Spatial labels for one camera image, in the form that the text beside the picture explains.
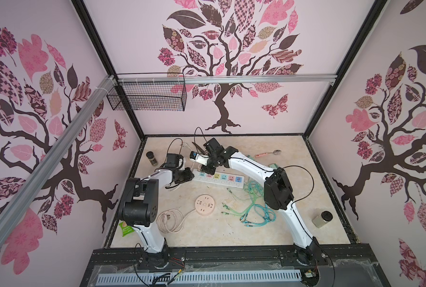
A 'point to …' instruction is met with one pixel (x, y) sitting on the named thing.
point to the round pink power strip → (204, 204)
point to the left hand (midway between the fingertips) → (193, 178)
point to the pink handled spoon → (276, 152)
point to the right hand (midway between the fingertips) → (202, 163)
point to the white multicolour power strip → (221, 178)
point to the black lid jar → (325, 217)
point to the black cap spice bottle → (151, 156)
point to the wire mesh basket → (149, 92)
